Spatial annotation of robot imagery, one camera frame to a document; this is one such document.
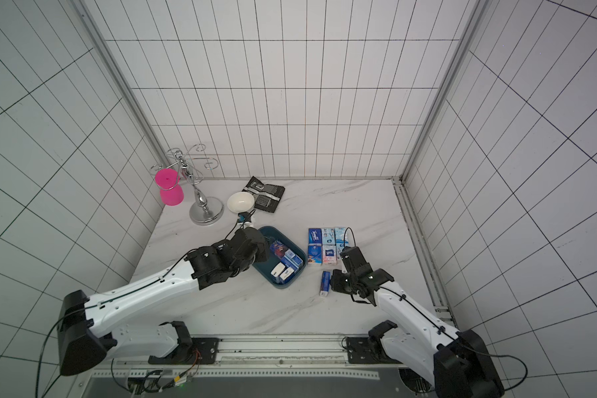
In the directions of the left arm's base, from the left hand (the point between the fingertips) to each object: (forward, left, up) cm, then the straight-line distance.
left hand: (300, 258), depth 75 cm
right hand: (+3, -11, -9) cm, 14 cm away
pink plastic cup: (+20, +44, +9) cm, 49 cm away
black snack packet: (+37, +16, -15) cm, 43 cm away
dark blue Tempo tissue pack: (+15, -6, -14) cm, 21 cm away
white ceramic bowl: (+33, +27, -14) cm, 45 cm away
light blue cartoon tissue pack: (+17, -16, -15) cm, 28 cm away
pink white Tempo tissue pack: (+9, -11, -15) cm, 21 cm away
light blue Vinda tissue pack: (+17, -11, -15) cm, 26 cm away
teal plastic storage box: (+17, +11, -15) cm, 25 cm away
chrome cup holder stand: (+30, +41, -16) cm, 53 cm away
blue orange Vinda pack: (-2, -9, -16) cm, 18 cm away
